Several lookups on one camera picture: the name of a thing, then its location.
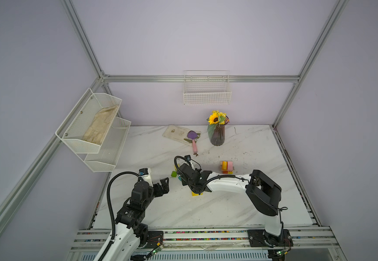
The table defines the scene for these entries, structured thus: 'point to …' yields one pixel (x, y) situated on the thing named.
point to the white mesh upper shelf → (92, 128)
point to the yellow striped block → (230, 172)
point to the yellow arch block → (195, 194)
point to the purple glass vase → (218, 138)
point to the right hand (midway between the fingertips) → (184, 173)
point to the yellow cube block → (175, 168)
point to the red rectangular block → (225, 172)
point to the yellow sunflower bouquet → (215, 118)
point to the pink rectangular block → (230, 166)
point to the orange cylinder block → (224, 166)
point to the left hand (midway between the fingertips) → (160, 182)
